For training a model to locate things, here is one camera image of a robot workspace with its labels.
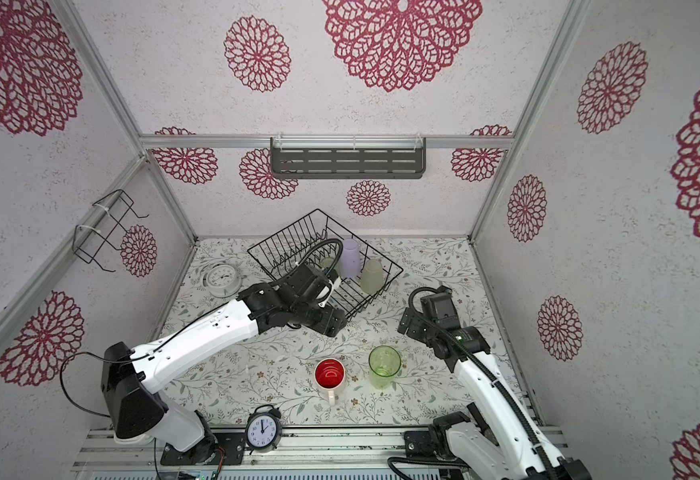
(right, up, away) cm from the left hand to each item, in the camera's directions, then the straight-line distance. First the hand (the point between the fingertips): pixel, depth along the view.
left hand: (333, 322), depth 76 cm
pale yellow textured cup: (+12, +11, +24) cm, 29 cm away
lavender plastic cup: (+5, +17, +27) cm, 32 cm away
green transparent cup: (+13, -10, 0) cm, 17 cm away
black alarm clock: (-17, -26, -2) cm, 31 cm away
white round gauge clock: (-40, +10, +27) cm, 49 cm away
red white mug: (-2, -16, +9) cm, 19 cm away
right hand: (+22, 0, +4) cm, 22 cm away
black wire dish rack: (-8, +24, +38) cm, 46 cm away
